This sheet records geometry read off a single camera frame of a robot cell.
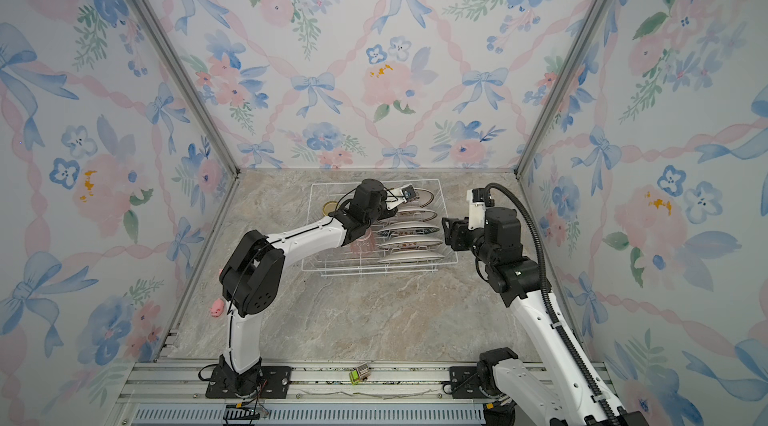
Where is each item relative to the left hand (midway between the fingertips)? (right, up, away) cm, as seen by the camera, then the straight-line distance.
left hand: (391, 183), depth 91 cm
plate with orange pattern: (+5, -17, -6) cm, 19 cm away
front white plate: (+5, -20, -10) cm, 23 cm away
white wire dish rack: (-16, -24, +3) cm, 30 cm away
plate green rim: (+8, -9, +7) cm, 14 cm away
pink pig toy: (-49, -35, -7) cm, 61 cm away
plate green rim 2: (+5, -13, -5) cm, 15 cm away
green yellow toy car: (-8, -48, -17) cm, 51 cm away
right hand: (+16, -9, -15) cm, 24 cm away
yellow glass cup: (-20, -7, +6) cm, 23 cm away
